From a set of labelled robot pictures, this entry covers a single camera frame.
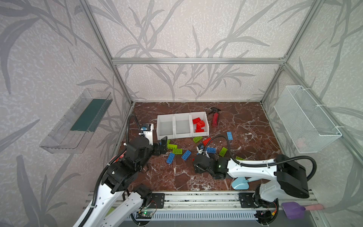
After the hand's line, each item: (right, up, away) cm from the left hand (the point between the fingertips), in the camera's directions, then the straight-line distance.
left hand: (161, 132), depth 67 cm
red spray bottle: (+33, +6, +40) cm, 52 cm away
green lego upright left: (-2, -10, +30) cm, 32 cm away
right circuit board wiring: (+53, -44, +5) cm, 69 cm away
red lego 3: (+20, -3, +34) cm, 40 cm away
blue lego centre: (+11, -17, +22) cm, 30 cm away
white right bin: (+24, +7, +38) cm, 46 cm away
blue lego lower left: (+1, -19, +21) cm, 29 cm away
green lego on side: (+1, -12, +24) cm, 27 cm away
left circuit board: (-9, -42, +3) cm, 43 cm away
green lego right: (+36, -16, +26) cm, 47 cm away
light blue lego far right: (+42, -7, +32) cm, 53 cm away
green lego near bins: (+19, -9, +29) cm, 36 cm away
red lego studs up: (+24, -10, +29) cm, 39 cm away
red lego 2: (+21, +1, +32) cm, 38 cm away
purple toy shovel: (+66, -40, +4) cm, 78 cm away
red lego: (+17, +3, +38) cm, 42 cm away
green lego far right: (+45, -19, +20) cm, 52 cm away
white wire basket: (+68, +2, -5) cm, 68 cm away
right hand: (+19, -17, +16) cm, 30 cm away
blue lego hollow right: (+28, -15, +24) cm, 40 cm away
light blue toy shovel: (+42, -30, +11) cm, 53 cm away
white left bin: (-5, 0, +37) cm, 37 cm away
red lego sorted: (+21, +2, +32) cm, 39 cm away
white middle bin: (+8, +1, +35) cm, 36 cm away
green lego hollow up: (+5, -16, +24) cm, 29 cm away
